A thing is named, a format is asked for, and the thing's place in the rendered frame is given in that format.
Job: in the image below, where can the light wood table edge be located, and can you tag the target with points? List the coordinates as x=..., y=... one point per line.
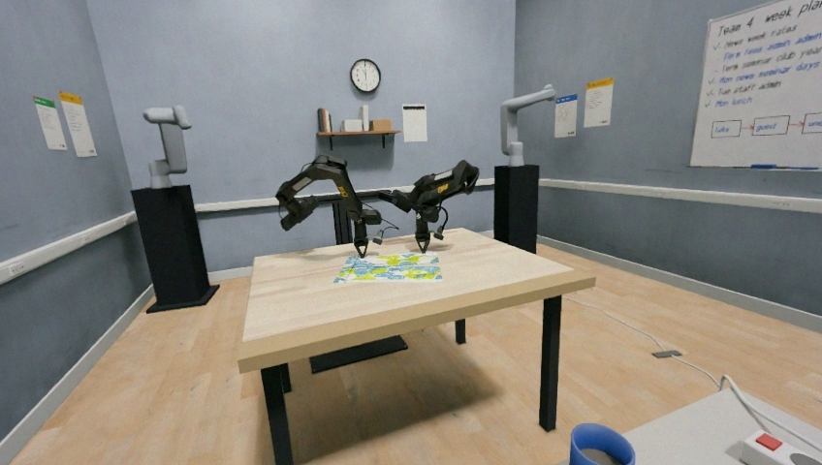
x=278, y=349

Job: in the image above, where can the white floral patterned shorts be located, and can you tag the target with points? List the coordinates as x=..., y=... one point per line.
x=388, y=269

